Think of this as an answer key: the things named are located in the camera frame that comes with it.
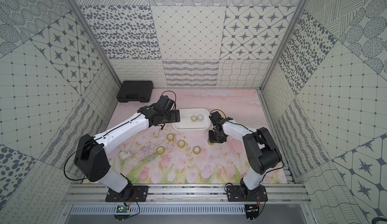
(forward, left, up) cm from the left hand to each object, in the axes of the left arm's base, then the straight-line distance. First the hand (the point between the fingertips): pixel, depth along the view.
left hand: (173, 113), depth 86 cm
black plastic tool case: (+32, +32, -14) cm, 48 cm away
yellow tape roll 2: (-15, -14, -17) cm, 26 cm away
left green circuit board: (-44, +22, -19) cm, 52 cm away
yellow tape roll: (-11, -22, -16) cm, 29 cm away
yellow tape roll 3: (-11, -4, -16) cm, 20 cm away
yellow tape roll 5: (-15, +8, -16) cm, 24 cm away
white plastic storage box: (+7, -10, -16) cm, 20 cm away
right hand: (-9, -24, -16) cm, 31 cm away
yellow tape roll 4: (-7, +3, -16) cm, 18 cm away
